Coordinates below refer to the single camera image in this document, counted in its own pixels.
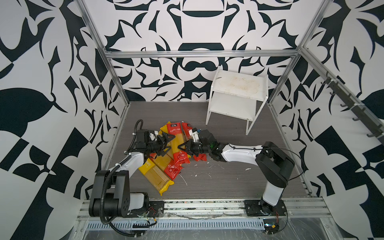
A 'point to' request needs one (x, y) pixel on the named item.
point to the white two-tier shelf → (242, 95)
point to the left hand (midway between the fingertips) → (174, 138)
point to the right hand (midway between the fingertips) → (178, 148)
